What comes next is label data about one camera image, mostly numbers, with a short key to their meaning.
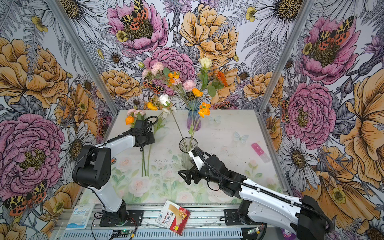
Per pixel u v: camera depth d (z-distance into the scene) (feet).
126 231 2.33
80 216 2.45
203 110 2.35
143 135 2.64
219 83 2.88
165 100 2.32
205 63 2.87
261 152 3.17
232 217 2.41
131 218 2.40
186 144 2.66
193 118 3.41
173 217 2.34
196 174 2.09
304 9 2.39
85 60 2.96
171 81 2.86
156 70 2.65
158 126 3.64
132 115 3.79
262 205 1.60
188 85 2.93
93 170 1.61
